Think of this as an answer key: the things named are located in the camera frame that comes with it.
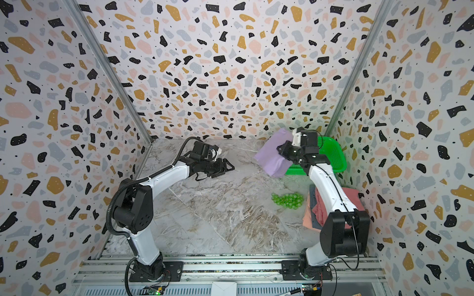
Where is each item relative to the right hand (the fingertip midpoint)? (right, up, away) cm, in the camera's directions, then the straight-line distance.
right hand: (275, 143), depth 82 cm
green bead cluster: (+9, -27, +8) cm, 30 cm away
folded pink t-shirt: (+21, -31, +1) cm, 37 cm away
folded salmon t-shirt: (+16, -35, +6) cm, 39 cm away
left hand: (-20, -11, +6) cm, 24 cm away
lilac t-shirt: (0, -9, -2) cm, 9 cm away
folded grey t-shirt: (+18, -35, 0) cm, 40 cm away
